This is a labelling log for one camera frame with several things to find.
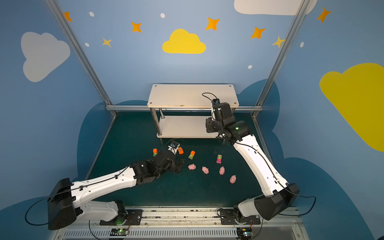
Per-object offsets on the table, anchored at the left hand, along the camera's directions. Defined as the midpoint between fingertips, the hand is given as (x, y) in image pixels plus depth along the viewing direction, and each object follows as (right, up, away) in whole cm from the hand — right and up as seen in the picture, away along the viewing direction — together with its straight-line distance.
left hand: (179, 157), depth 78 cm
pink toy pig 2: (+15, -11, +12) cm, 22 cm away
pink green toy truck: (+24, -4, +15) cm, 29 cm away
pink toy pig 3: (+25, -11, +12) cm, 30 cm away
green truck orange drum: (-18, -1, +18) cm, 25 cm away
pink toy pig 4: (+31, -15, +8) cm, 35 cm away
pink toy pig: (+7, -9, +13) cm, 17 cm away
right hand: (+17, +21, -5) cm, 27 cm away
